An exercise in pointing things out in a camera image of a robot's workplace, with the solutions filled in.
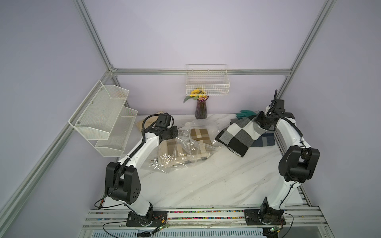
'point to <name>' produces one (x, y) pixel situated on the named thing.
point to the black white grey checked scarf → (240, 134)
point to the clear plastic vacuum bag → (184, 131)
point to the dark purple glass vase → (201, 110)
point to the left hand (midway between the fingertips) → (173, 134)
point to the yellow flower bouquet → (197, 93)
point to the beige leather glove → (148, 121)
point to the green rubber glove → (245, 113)
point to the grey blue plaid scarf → (265, 140)
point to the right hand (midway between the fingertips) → (255, 121)
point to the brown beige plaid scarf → (180, 150)
